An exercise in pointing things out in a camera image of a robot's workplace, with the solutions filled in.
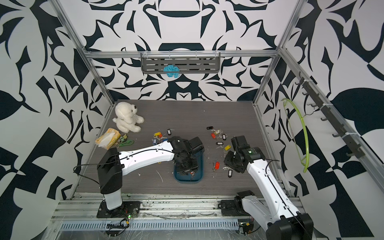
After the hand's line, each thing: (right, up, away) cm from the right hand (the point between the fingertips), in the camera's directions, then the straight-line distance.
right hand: (227, 160), depth 80 cm
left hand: (-17, -4, -3) cm, 17 cm away
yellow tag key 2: (+3, +3, +16) cm, 17 cm away
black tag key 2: (+3, -9, +5) cm, 11 cm away
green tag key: (-64, +8, +18) cm, 67 cm away
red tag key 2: (-5, +11, +23) cm, 25 cm away
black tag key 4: (+3, +9, +21) cm, 23 cm away
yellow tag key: (-42, +11, +22) cm, 49 cm away
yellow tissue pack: (-71, +9, +15) cm, 73 cm away
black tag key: (-34, +13, +22) cm, 43 cm away
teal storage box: (-18, -11, +5) cm, 21 cm away
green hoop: (+30, +1, -15) cm, 34 cm away
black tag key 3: (-7, +15, +25) cm, 31 cm away
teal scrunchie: (-31, +52, +11) cm, 61 cm away
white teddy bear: (-58, +21, +11) cm, 62 cm away
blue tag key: (-43, +7, +19) cm, 47 cm away
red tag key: (-4, -5, +10) cm, 12 cm away
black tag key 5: (-1, +6, +18) cm, 19 cm away
